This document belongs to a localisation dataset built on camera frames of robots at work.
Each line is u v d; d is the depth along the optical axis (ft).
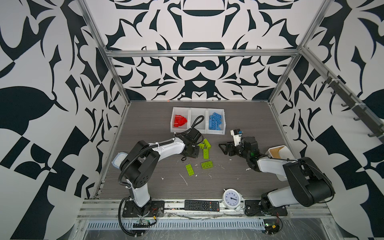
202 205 2.44
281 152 2.86
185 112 3.47
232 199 2.48
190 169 2.84
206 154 3.02
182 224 2.34
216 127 3.34
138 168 1.53
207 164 2.86
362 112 1.79
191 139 2.38
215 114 3.54
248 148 2.35
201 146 3.08
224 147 2.74
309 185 1.46
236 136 2.68
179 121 3.43
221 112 3.45
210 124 3.36
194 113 3.64
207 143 3.09
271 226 2.33
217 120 3.43
